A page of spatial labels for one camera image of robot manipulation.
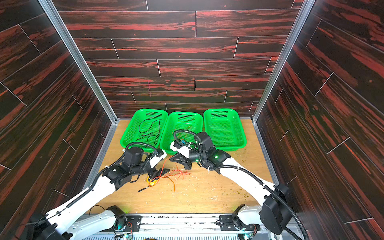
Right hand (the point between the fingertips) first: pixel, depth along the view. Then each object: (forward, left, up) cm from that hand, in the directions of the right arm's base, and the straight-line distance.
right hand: (173, 155), depth 72 cm
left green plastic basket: (+44, +31, -27) cm, 60 cm away
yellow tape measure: (-6, +15, -23) cm, 28 cm away
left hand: (-1, +4, -6) cm, 8 cm away
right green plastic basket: (+41, -33, -25) cm, 58 cm away
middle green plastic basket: (+40, +5, -18) cm, 44 cm away
